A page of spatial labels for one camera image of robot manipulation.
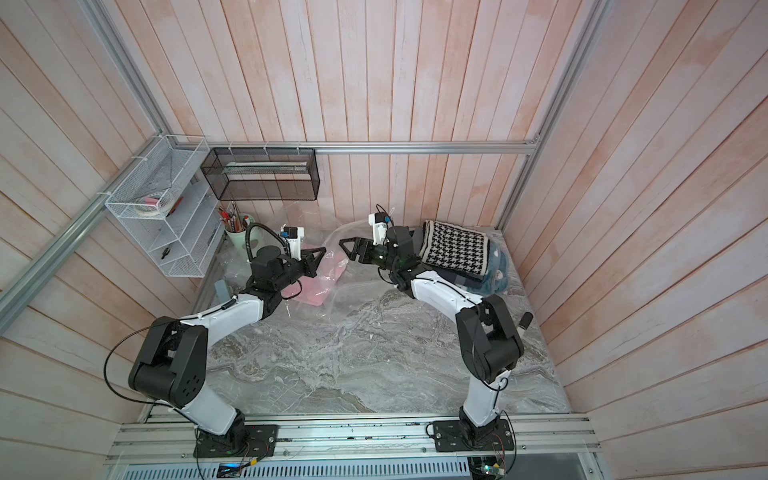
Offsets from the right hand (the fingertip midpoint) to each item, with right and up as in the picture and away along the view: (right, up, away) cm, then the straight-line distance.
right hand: (434, 231), depth 104 cm
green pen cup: (-69, -3, -3) cm, 69 cm away
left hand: (-46, -14, -12) cm, 49 cm away
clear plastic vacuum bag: (-73, -14, +4) cm, 74 cm away
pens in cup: (-69, +3, -7) cm, 69 cm away
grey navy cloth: (+9, -17, -6) cm, 20 cm away
